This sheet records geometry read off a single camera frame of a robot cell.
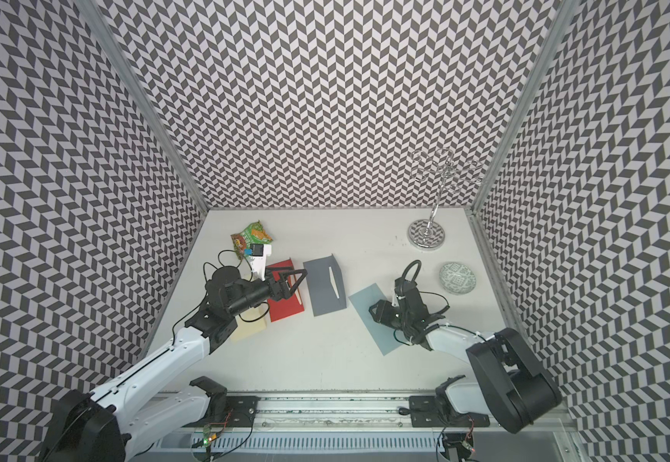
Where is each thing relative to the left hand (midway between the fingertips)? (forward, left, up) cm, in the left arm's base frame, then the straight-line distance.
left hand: (300, 274), depth 75 cm
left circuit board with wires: (-33, +20, -16) cm, 42 cm away
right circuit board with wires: (-35, -40, -21) cm, 57 cm away
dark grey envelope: (+8, -5, -20) cm, 22 cm away
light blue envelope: (-7, -23, -24) cm, 34 cm away
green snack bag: (+28, +24, -17) cm, 41 cm away
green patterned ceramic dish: (+10, -50, -19) cm, 54 cm away
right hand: (-3, -21, -21) cm, 29 cm away
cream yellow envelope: (-13, +11, -1) cm, 16 cm away
